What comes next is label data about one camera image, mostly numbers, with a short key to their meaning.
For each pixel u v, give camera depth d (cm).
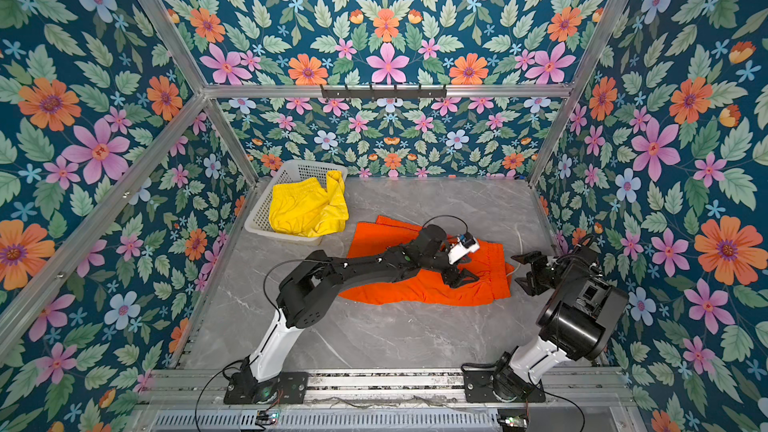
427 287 89
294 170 114
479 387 73
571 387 75
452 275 77
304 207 105
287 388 73
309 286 58
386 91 91
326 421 70
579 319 47
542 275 80
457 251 76
